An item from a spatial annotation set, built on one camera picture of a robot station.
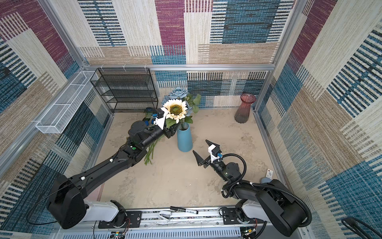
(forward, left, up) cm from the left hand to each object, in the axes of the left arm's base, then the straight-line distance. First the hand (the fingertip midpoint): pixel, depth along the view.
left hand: (176, 114), depth 70 cm
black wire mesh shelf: (+42, +41, -18) cm, 61 cm away
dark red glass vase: (+23, -42, -24) cm, 53 cm away
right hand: (-8, -11, -15) cm, 20 cm away
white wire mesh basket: (-1, +57, -2) cm, 57 cm away
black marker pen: (-33, -3, -34) cm, 48 cm away
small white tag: (-16, -51, -33) cm, 63 cm away
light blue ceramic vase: (0, -3, -19) cm, 19 cm away
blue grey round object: (-19, -48, -34) cm, 62 cm away
